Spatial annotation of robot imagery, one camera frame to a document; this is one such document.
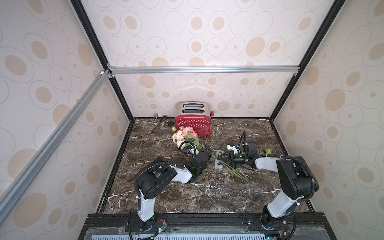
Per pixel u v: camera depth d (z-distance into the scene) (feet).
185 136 2.94
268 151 3.27
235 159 2.68
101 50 2.69
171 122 3.80
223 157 2.96
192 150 2.80
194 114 3.28
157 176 1.67
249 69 6.20
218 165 2.95
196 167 2.34
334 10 2.26
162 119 3.87
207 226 2.39
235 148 2.90
